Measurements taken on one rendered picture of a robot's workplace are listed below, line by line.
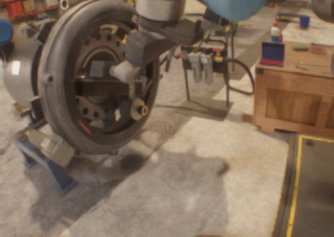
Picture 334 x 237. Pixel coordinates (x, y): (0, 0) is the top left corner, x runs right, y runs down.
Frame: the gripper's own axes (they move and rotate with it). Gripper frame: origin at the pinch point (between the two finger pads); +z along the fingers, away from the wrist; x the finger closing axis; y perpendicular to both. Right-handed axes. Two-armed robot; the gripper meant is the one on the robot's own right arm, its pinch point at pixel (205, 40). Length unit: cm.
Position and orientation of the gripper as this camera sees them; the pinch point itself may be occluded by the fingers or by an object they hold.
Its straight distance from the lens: 83.1
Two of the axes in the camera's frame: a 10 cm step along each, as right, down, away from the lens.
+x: 3.5, -3.8, 8.5
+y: 8.9, 4.3, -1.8
